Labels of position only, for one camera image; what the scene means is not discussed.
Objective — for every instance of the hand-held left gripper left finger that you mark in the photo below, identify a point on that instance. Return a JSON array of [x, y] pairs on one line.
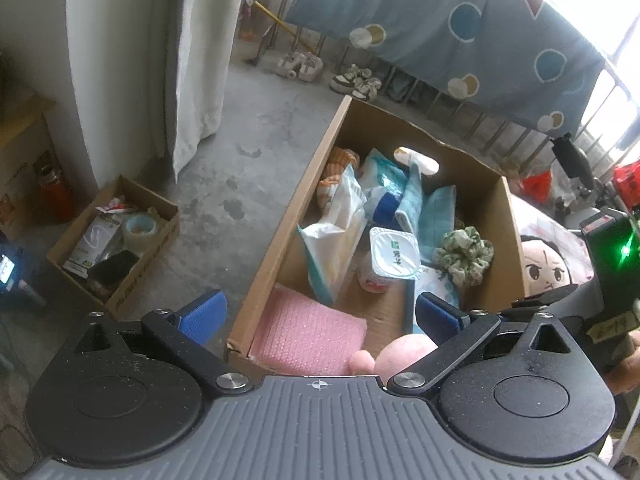
[[202, 317]]

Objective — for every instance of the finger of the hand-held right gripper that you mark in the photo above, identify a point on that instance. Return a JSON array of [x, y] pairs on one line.
[[560, 302]]

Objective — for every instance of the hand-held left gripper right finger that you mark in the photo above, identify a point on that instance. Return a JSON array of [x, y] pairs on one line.
[[437, 320]]

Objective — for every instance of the light blue flat pack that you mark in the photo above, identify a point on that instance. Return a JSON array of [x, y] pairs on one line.
[[440, 280]]

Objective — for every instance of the plush doll with red skirt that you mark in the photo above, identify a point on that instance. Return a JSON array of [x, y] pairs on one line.
[[550, 262]]

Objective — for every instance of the pink plush toy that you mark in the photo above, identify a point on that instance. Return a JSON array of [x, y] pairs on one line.
[[400, 355]]

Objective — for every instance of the green scrunchie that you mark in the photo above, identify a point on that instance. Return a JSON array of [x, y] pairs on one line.
[[462, 255]]

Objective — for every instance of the white yogurt cup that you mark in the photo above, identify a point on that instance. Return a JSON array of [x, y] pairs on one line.
[[392, 255]]

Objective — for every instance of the pink towel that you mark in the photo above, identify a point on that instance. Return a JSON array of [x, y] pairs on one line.
[[305, 335]]

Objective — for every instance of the large cardboard box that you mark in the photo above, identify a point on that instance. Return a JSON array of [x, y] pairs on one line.
[[300, 220]]

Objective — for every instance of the clear packet with teal edge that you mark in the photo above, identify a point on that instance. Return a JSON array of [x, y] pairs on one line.
[[332, 230]]

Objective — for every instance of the blue white wet wipes pack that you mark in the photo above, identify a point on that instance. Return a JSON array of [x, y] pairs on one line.
[[382, 170]]

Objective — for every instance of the orange-white striped toy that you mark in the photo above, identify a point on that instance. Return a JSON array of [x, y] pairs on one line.
[[337, 175]]

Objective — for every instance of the person's right hand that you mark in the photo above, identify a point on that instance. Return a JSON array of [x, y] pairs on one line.
[[627, 370]]

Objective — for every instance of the small cardboard box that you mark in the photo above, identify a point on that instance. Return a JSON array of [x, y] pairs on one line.
[[145, 270]]

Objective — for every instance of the black flat item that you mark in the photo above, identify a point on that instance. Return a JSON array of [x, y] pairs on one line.
[[114, 267]]

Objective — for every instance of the red shopping bag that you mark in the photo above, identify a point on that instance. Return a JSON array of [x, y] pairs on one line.
[[629, 182]]

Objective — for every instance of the clear tape roll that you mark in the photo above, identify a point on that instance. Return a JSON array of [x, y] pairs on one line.
[[140, 226]]

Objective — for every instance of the crumpled red plastic bag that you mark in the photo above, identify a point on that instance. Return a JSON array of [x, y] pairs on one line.
[[536, 187]]

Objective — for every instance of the white green carton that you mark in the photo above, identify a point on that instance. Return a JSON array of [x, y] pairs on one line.
[[95, 242]]

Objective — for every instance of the wheelchair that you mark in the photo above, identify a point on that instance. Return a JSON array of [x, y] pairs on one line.
[[572, 160]]

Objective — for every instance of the red bottle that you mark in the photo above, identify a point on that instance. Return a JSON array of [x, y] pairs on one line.
[[56, 195]]

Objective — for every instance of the lit phone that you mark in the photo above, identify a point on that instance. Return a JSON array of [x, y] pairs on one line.
[[7, 272]]

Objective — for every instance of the wooden cabinet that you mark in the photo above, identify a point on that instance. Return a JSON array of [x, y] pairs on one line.
[[22, 160]]

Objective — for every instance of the pale curtain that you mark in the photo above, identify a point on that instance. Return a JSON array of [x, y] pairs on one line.
[[150, 60]]

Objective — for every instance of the blue blanket with circles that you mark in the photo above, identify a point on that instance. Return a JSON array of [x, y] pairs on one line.
[[450, 25]]

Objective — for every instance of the yellow stick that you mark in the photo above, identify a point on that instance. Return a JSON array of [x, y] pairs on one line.
[[285, 27]]

